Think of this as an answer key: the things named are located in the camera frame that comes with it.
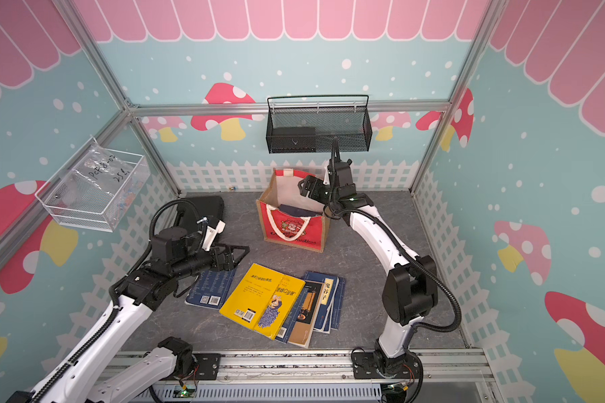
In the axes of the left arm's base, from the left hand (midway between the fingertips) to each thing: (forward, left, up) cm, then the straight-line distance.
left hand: (239, 253), depth 72 cm
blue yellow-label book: (-6, -28, -20) cm, 34 cm away
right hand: (+23, -19, +5) cm, 30 cm away
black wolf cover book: (+31, -15, -18) cm, 39 cm away
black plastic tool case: (+34, +30, -19) cm, 49 cm away
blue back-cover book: (-1, +15, -23) cm, 28 cm away
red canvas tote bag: (+17, -13, -4) cm, 22 cm away
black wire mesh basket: (+50, -19, +12) cm, 55 cm away
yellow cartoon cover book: (-6, -5, -21) cm, 23 cm away
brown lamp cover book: (-15, -17, -19) cm, 30 cm away
